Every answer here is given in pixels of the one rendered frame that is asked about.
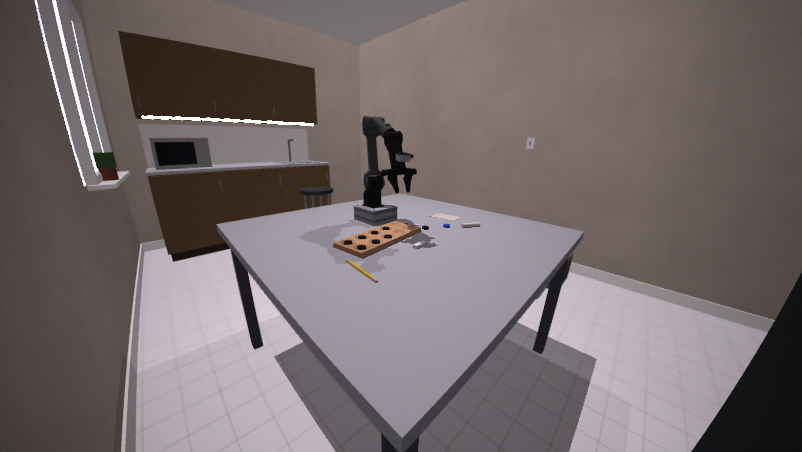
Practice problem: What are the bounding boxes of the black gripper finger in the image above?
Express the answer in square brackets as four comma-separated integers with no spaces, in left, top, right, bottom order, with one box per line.
[403,172,413,192]
[387,173,399,193]

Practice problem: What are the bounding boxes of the tan wooden tray with round holes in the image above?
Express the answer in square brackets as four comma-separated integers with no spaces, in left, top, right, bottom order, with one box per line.
[333,221,421,258]

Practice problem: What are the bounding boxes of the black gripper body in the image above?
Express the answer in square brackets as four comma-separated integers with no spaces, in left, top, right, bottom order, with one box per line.
[381,158,417,176]

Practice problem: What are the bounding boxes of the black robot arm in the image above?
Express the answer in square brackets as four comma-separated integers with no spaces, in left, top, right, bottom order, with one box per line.
[362,116,413,208]

